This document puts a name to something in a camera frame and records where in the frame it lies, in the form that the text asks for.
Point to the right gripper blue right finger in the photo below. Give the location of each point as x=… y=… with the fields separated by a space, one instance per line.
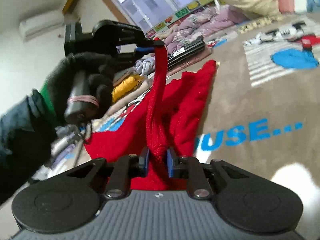
x=193 y=172

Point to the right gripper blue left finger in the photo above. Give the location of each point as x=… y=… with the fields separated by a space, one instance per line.
x=121 y=172

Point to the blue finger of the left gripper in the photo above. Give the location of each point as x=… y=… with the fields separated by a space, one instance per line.
x=147 y=46

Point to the red knit sweater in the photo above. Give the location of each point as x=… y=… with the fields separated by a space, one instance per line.
x=168 y=116

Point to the dark jacket left forearm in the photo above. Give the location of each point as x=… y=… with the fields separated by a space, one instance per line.
x=27 y=131

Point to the grey folded clothes stack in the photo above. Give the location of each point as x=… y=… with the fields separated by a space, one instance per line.
x=67 y=139

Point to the left black gloved hand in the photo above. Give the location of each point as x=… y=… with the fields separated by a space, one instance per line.
x=58 y=85

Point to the grey crumpled garment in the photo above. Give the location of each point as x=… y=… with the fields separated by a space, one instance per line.
x=145 y=66

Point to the black white striped garment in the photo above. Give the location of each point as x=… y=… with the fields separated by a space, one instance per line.
x=186 y=52

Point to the yellow knit folded sweater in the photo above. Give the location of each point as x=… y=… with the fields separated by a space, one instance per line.
x=126 y=86

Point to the beige folded garment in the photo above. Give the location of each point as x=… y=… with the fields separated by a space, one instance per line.
x=144 y=86

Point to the pink folded garment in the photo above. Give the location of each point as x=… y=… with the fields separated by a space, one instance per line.
x=190 y=61

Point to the purple floral quilt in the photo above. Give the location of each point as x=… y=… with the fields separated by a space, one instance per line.
x=204 y=23

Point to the colourful alphabet mat strip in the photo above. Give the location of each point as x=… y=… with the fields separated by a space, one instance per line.
x=179 y=16

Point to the white air conditioner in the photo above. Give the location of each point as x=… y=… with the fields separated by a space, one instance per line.
x=42 y=23

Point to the Mickey Mouse brown blanket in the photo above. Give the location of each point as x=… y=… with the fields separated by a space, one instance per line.
x=249 y=87

